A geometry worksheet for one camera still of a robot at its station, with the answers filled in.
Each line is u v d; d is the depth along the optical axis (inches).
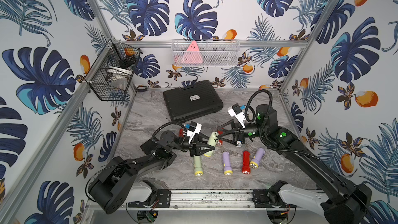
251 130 22.8
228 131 22.7
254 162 32.7
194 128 23.7
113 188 16.5
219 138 23.4
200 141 25.2
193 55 35.5
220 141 23.4
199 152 25.1
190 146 24.5
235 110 22.6
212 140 24.3
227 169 31.7
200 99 41.8
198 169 31.7
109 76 33.1
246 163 33.1
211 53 36.5
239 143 35.5
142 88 47.7
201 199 30.0
